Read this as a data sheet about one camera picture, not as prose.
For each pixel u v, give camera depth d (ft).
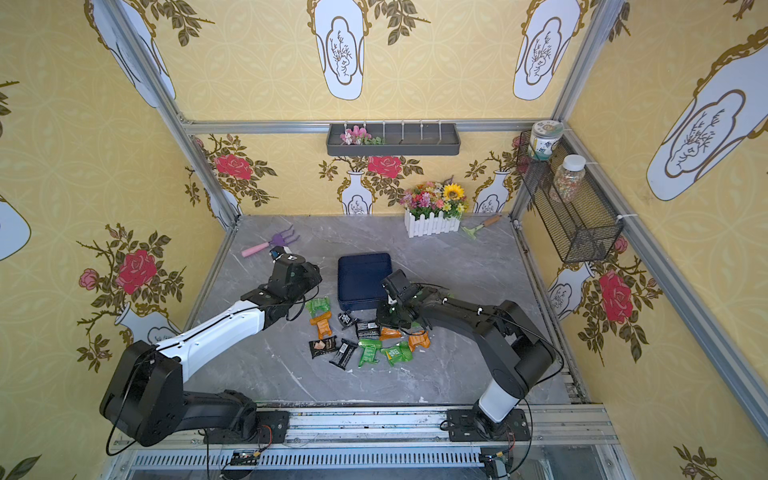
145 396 1.37
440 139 3.03
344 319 2.97
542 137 2.77
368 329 2.87
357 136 2.88
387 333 2.94
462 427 2.38
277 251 2.55
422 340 2.87
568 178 2.35
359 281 3.68
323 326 2.95
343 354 2.80
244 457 2.39
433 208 3.49
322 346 2.83
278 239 3.80
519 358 1.48
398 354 2.78
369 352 2.80
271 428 2.38
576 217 2.70
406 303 2.22
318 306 3.05
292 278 2.18
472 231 3.83
